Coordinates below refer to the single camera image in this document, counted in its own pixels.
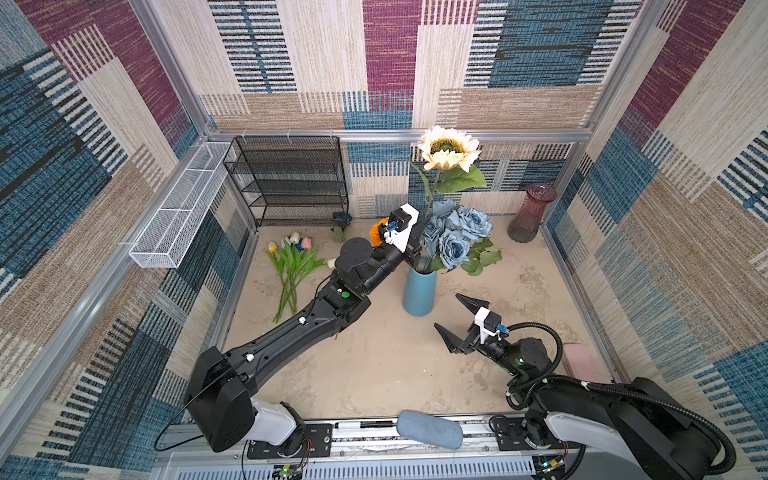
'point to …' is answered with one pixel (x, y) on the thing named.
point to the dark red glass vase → (524, 222)
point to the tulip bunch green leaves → (294, 261)
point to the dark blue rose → (342, 216)
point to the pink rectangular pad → (585, 364)
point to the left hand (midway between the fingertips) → (428, 212)
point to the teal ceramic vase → (419, 293)
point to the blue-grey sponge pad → (430, 430)
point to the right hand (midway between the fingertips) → (446, 310)
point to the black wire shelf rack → (290, 180)
